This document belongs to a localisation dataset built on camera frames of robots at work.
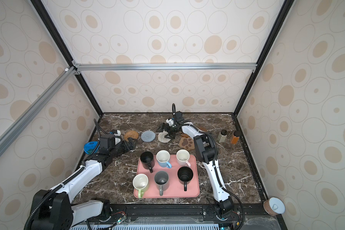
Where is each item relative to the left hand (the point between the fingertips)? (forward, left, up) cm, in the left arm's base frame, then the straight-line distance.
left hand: (136, 140), depth 84 cm
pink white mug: (-5, -28, -11) cm, 30 cm away
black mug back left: (-7, -6, -13) cm, 16 cm away
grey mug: (-19, -15, -14) cm, 28 cm away
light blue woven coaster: (+14, -3, -16) cm, 22 cm away
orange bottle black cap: (+8, -64, -8) cm, 65 cm away
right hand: (+13, -12, -12) cm, 22 cm away
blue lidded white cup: (0, +31, -7) cm, 31 cm away
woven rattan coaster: (+15, +9, -16) cm, 24 cm away
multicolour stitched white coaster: (+12, -13, -15) cm, 23 cm away
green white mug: (-20, -3, -12) cm, 24 cm away
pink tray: (-23, -23, -15) cm, 36 cm away
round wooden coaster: (+13, -30, -14) cm, 35 cm away
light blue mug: (-5, -15, -10) cm, 19 cm away
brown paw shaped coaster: (+8, -31, -16) cm, 36 cm away
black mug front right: (-16, -29, -13) cm, 35 cm away
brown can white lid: (-32, -73, -10) cm, 80 cm away
